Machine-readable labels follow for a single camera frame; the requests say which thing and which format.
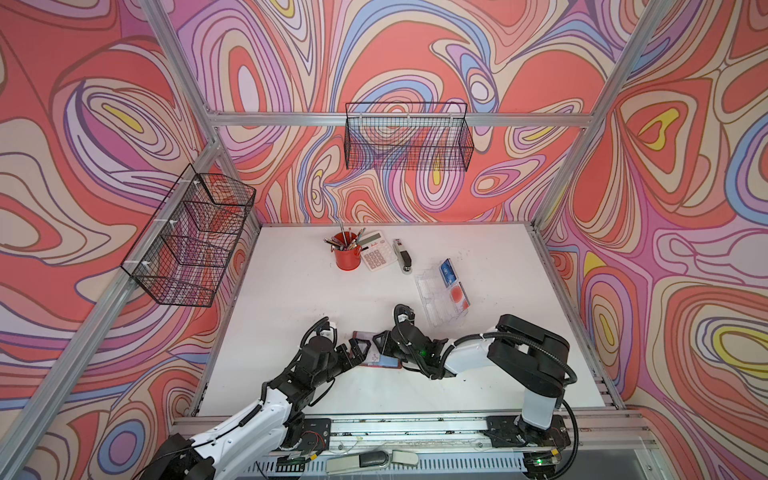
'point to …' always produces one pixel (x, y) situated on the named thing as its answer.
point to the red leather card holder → (374, 358)
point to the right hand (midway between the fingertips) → (377, 345)
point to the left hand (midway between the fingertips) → (367, 349)
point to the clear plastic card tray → (443, 295)
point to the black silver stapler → (403, 257)
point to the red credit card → (459, 296)
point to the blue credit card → (448, 272)
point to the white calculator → (378, 254)
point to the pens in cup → (346, 245)
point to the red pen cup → (347, 260)
